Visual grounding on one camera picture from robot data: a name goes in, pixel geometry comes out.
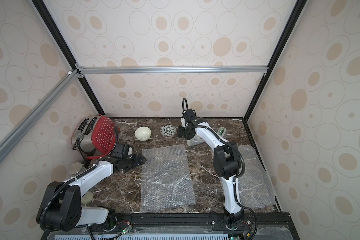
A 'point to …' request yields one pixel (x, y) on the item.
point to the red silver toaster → (95, 137)
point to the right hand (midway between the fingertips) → (184, 133)
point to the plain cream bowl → (142, 133)
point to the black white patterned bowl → (168, 131)
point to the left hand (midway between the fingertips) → (145, 160)
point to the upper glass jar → (75, 168)
